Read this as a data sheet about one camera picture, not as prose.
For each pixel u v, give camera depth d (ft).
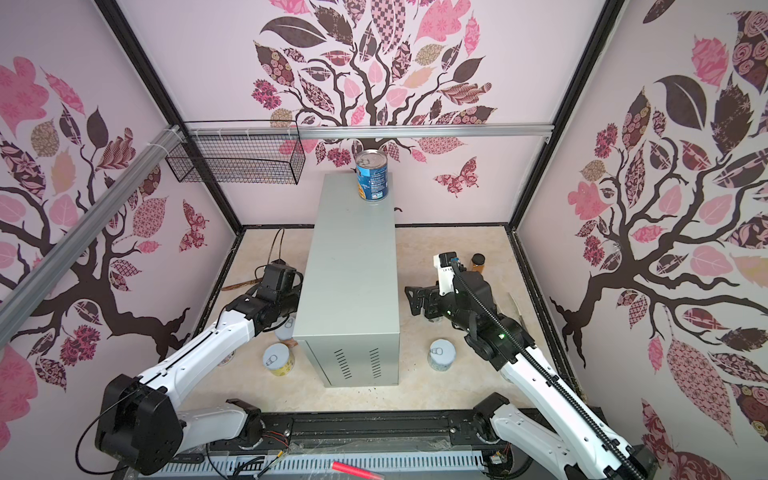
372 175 2.38
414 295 2.07
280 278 2.09
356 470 2.26
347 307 1.93
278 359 2.66
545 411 1.45
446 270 2.03
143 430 1.29
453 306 1.92
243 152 3.11
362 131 3.10
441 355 2.67
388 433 2.46
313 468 2.28
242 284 3.40
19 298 1.64
